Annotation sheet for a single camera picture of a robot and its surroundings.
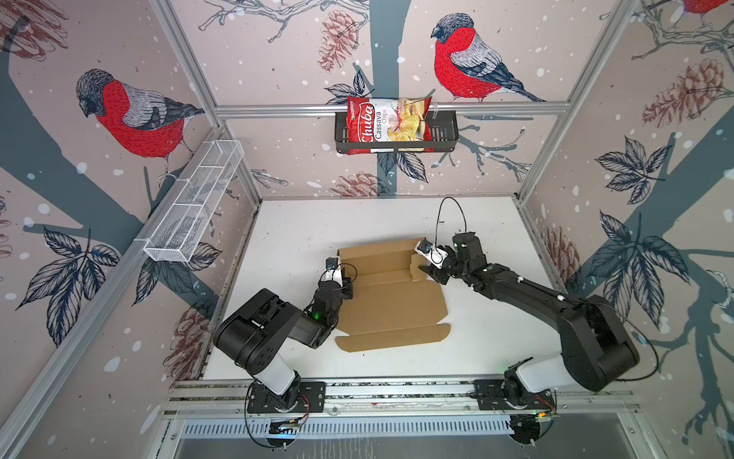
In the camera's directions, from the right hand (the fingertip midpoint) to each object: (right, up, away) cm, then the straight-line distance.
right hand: (425, 255), depth 90 cm
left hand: (-25, -3, +1) cm, 25 cm away
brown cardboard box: (-10, -16, 0) cm, 18 cm away
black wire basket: (+7, +40, +3) cm, 41 cm away
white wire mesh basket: (-66, +7, -19) cm, 69 cm away
